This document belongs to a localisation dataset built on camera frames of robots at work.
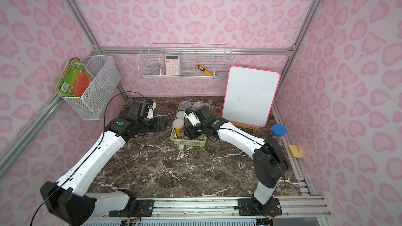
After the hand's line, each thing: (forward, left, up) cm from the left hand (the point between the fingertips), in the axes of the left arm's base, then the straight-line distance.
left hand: (156, 118), depth 78 cm
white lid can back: (+12, -9, -13) cm, 20 cm away
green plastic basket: (-4, -21, -18) cm, 28 cm away
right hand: (-1, -15, -8) cm, 17 cm away
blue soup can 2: (+20, -19, -13) cm, 30 cm away
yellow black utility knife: (+35, -23, +3) cm, 42 cm away
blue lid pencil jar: (-6, -60, -3) cm, 60 cm away
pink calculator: (+35, -4, +7) cm, 36 cm away
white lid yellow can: (+4, -9, -11) cm, 15 cm away
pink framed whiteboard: (+17, -49, -2) cm, 52 cm away
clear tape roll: (+31, +6, +5) cm, 32 cm away
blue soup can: (+20, -11, -13) cm, 27 cm away
